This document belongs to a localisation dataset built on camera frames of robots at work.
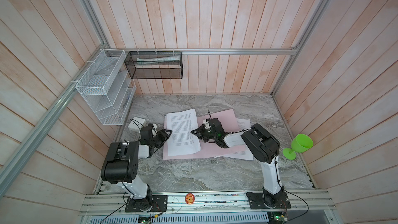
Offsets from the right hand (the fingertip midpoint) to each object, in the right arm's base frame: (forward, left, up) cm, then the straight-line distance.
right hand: (189, 131), depth 94 cm
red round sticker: (-35, -2, -4) cm, 36 cm away
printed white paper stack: (-15, -22, +19) cm, 33 cm away
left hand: (-2, +12, -2) cm, 12 cm away
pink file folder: (-10, -12, -3) cm, 16 cm away
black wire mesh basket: (+40, +25, +21) cm, 52 cm away
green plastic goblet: (-12, -57, +10) cm, 59 cm away
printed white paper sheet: (-5, +5, -3) cm, 7 cm away
